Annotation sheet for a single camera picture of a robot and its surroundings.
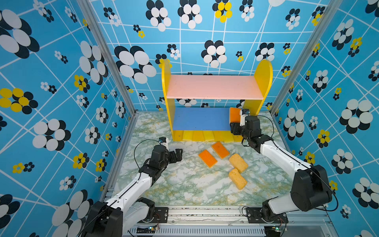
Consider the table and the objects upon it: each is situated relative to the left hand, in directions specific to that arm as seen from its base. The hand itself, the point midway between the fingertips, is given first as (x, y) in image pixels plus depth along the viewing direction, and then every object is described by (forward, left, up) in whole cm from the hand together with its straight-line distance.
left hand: (177, 149), depth 85 cm
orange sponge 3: (+6, -27, -11) cm, 30 cm away
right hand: (+14, -35, +8) cm, 39 cm away
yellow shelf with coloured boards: (+47, -13, -9) cm, 49 cm away
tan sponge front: (-14, -34, -9) cm, 38 cm away
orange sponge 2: (-2, -19, -9) cm, 21 cm away
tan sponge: (-4, -36, -8) cm, 38 cm away
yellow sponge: (+16, -5, -8) cm, 19 cm away
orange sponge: (+16, -34, +13) cm, 39 cm away
